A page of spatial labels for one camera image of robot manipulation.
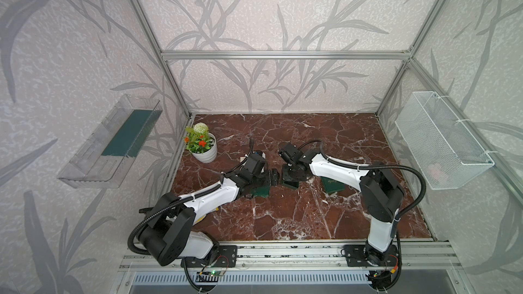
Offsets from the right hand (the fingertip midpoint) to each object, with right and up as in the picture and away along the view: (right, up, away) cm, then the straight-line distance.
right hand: (284, 175), depth 91 cm
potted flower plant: (-37, +15, -2) cm, 39 cm away
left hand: (-5, 0, -4) cm, 6 cm away
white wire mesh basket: (+49, +13, -27) cm, 58 cm away
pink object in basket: (+55, +5, -17) cm, 58 cm away
